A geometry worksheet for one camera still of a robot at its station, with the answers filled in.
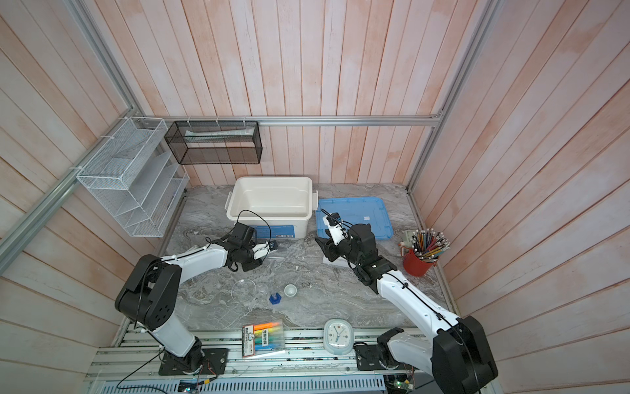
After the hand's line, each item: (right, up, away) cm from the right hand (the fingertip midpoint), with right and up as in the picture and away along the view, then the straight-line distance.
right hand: (322, 233), depth 81 cm
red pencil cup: (+33, -12, +5) cm, 36 cm away
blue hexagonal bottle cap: (-17, -24, +5) cm, 29 cm away
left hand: (-25, -11, +14) cm, 31 cm away
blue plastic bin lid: (+17, +8, +31) cm, 36 cm away
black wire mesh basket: (-46, +38, +25) cm, 65 cm away
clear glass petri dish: (-29, -22, +7) cm, 37 cm away
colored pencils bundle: (+39, -4, +6) cm, 40 cm away
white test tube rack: (+4, -8, -8) cm, 12 cm away
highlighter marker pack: (-19, -33, -5) cm, 39 cm away
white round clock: (+5, -32, -5) cm, 33 cm away
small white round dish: (-11, -21, +6) cm, 25 cm away
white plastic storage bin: (-20, +10, +29) cm, 37 cm away
